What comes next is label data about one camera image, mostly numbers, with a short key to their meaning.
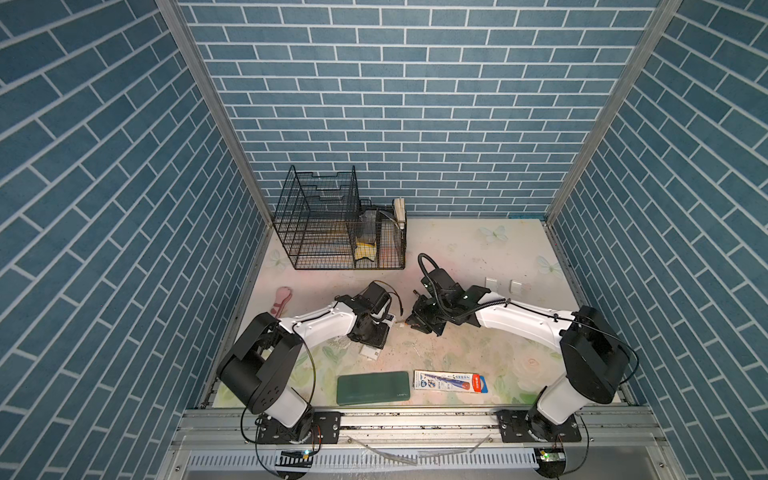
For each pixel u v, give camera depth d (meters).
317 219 1.20
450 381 0.80
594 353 0.45
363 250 0.96
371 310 0.71
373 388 0.81
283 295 0.96
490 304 0.57
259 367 0.44
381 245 1.12
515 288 1.00
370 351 0.85
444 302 0.67
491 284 1.03
